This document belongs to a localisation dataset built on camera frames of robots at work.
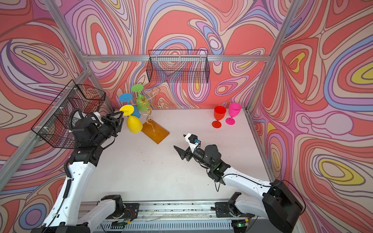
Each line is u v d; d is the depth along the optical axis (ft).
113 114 2.14
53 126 2.21
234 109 3.25
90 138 1.67
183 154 2.11
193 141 1.98
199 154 2.11
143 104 2.70
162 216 2.40
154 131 3.43
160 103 3.90
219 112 3.21
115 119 2.01
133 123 2.63
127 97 2.62
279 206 1.33
